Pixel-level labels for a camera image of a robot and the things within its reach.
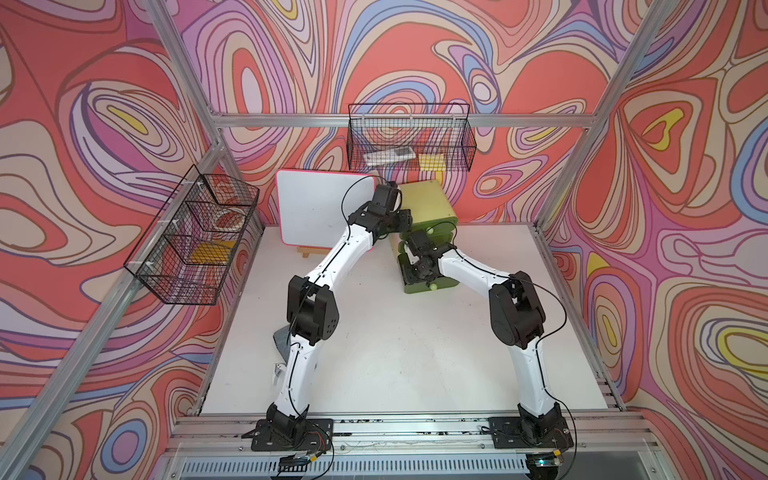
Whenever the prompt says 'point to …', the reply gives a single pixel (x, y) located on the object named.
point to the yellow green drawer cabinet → (431, 213)
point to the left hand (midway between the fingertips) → (408, 219)
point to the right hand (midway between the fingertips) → (413, 282)
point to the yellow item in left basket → (214, 252)
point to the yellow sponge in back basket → (432, 162)
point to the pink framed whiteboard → (314, 208)
